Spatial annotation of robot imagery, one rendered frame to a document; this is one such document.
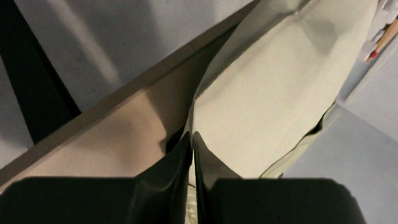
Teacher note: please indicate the cream pillow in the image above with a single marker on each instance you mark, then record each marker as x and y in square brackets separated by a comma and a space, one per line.
[274, 79]

